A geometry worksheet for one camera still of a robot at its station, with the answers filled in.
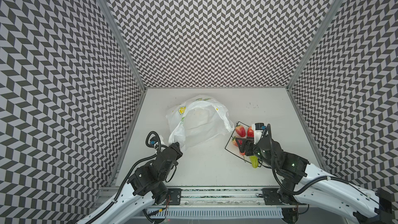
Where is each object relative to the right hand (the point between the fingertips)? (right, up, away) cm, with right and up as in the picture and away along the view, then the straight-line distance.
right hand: (241, 143), depth 74 cm
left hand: (-30, -1, +1) cm, 30 cm away
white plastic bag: (-23, +8, +24) cm, 34 cm away
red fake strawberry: (+4, +3, +17) cm, 18 cm away
